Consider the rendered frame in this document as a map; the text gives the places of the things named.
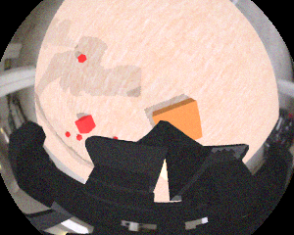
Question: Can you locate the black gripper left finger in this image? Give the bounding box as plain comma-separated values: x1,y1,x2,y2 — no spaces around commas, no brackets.
84,120,168,193

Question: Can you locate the orange square block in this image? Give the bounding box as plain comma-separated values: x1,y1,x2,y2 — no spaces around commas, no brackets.
152,98,202,140

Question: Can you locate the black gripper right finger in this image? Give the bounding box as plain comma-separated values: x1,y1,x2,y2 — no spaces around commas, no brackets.
163,120,249,201

